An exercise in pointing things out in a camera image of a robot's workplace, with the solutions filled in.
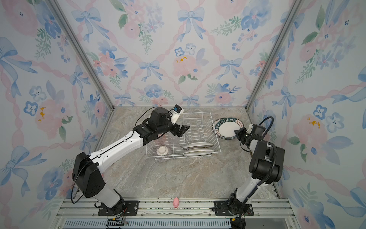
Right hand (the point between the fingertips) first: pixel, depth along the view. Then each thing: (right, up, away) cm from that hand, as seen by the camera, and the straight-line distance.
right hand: (235, 129), depth 97 cm
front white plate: (-27, -11, -21) cm, 36 cm away
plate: (-27, -8, -19) cm, 34 cm away
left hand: (-35, +6, -20) cm, 41 cm away
